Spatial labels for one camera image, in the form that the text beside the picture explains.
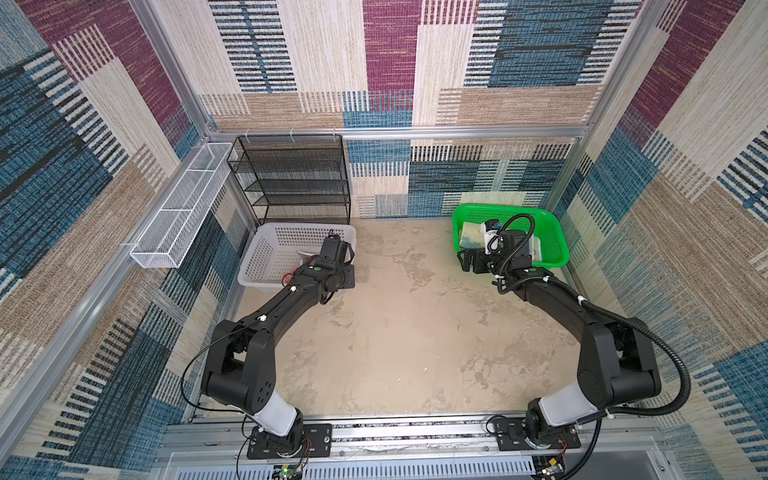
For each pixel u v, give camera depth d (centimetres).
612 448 74
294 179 108
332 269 68
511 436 73
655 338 41
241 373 44
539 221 111
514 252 68
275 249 108
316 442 73
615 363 44
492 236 79
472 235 106
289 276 63
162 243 70
